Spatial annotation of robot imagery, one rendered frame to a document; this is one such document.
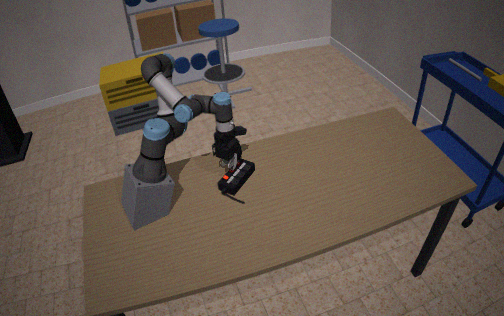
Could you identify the black power strip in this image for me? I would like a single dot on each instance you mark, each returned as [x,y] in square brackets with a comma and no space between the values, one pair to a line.
[233,180]

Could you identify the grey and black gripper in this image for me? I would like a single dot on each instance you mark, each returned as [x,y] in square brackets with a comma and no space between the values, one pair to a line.
[228,145]

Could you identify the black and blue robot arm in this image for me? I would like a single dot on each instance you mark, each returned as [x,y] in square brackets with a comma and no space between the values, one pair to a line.
[158,133]

